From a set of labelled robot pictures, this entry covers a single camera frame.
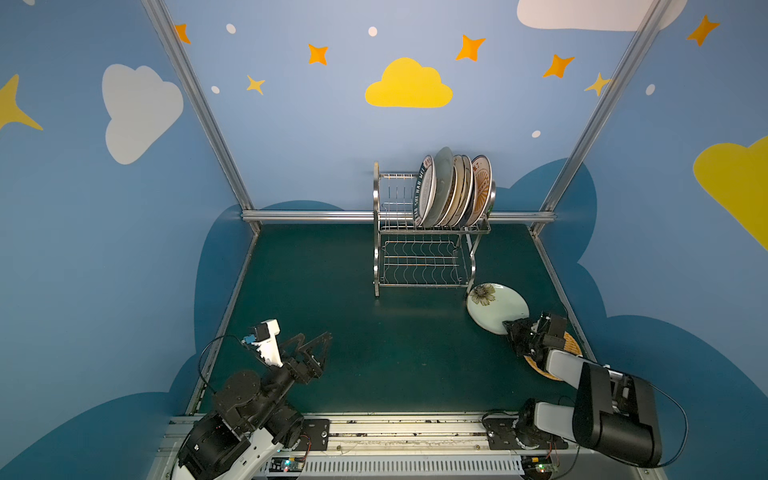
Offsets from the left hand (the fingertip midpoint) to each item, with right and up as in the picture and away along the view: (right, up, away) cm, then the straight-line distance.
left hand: (324, 337), depth 64 cm
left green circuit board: (-11, -33, +7) cm, 35 cm away
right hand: (+52, -3, +29) cm, 60 cm away
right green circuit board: (+50, -33, +7) cm, 61 cm away
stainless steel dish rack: (+21, +18, +43) cm, 51 cm away
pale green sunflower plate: (+49, +1, +35) cm, 60 cm away
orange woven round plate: (+70, -10, +25) cm, 75 cm away
